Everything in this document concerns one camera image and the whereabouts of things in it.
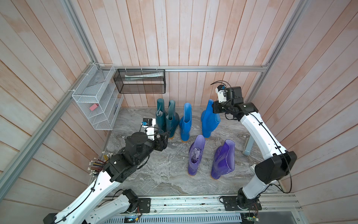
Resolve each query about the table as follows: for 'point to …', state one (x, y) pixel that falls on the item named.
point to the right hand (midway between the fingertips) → (211, 103)
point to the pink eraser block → (93, 107)
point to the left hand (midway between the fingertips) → (164, 134)
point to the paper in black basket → (130, 77)
